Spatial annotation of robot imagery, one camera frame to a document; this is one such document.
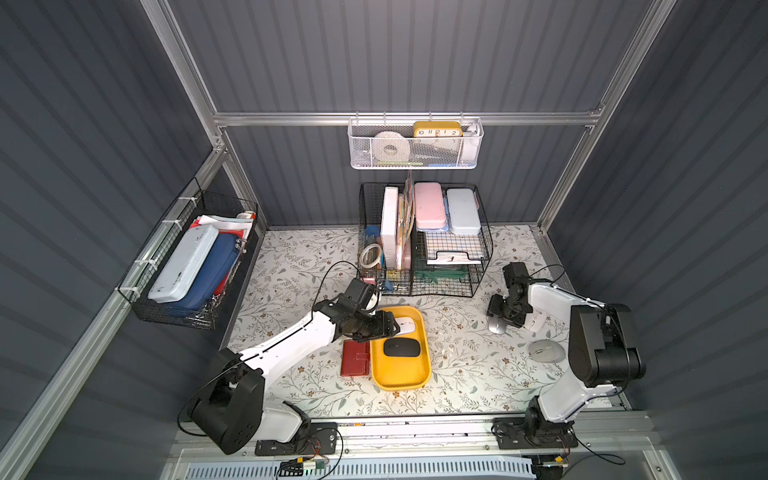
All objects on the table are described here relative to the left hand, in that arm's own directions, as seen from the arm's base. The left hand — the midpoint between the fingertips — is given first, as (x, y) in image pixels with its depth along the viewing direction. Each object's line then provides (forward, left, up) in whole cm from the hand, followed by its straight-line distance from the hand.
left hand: (392, 333), depth 82 cm
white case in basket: (0, +46, +25) cm, 53 cm away
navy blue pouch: (+7, +41, +22) cm, 47 cm away
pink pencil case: (+34, -12, +16) cm, 40 cm away
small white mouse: (+7, -44, -6) cm, 45 cm away
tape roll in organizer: (+33, +6, 0) cm, 33 cm away
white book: (+24, +1, +16) cm, 29 cm away
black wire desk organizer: (+30, -10, +6) cm, 32 cm away
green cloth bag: (+19, -14, +1) cm, 23 cm away
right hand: (+7, -36, -9) cm, 37 cm away
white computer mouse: (+6, -4, -7) cm, 10 cm away
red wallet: (-4, +11, -7) cm, 14 cm away
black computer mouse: (-1, -3, -8) cm, 8 cm away
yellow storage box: (-8, 0, -9) cm, 12 cm away
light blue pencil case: (+35, -23, +13) cm, 44 cm away
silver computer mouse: (+6, -32, -7) cm, 34 cm away
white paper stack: (+21, -19, +7) cm, 29 cm away
